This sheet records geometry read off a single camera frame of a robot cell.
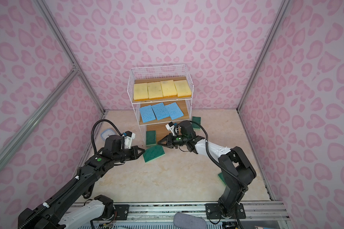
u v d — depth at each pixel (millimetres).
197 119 1099
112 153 590
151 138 1007
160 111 840
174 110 839
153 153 766
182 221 678
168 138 749
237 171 462
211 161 475
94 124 596
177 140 744
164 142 785
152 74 1003
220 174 844
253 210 749
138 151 698
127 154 666
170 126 798
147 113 838
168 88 705
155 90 702
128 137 709
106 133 1007
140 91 696
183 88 708
